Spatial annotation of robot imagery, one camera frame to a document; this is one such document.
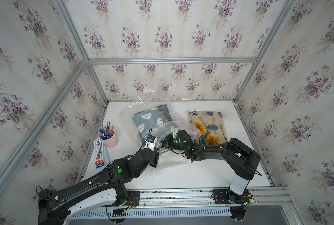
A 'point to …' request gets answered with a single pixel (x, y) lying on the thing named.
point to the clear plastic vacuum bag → (148, 100)
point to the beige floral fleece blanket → (208, 127)
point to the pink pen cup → (109, 139)
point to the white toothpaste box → (101, 156)
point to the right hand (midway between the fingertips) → (158, 140)
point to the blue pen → (102, 137)
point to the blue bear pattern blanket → (153, 122)
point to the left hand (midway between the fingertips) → (159, 151)
